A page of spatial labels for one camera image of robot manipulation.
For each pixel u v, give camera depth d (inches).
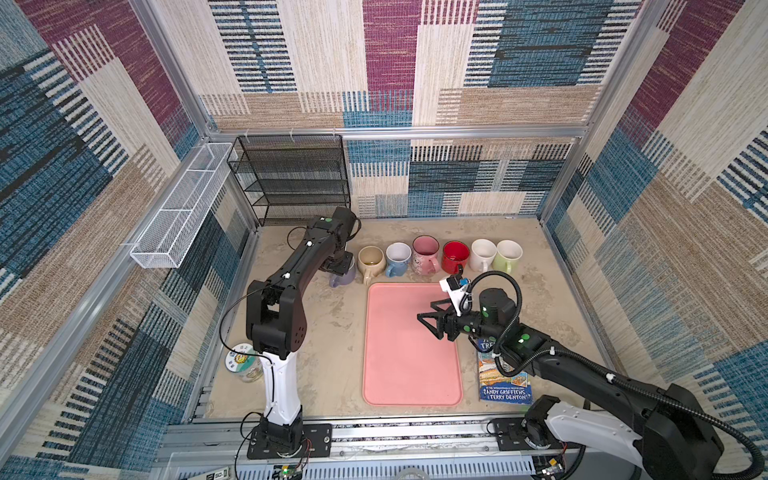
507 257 38.1
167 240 28.1
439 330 27.1
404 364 33.5
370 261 41.1
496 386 31.3
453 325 26.5
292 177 42.6
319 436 29.3
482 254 39.4
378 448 28.7
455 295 27.0
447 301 27.1
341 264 32.6
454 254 40.5
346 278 39.3
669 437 15.6
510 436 28.8
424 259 38.1
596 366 19.7
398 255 40.0
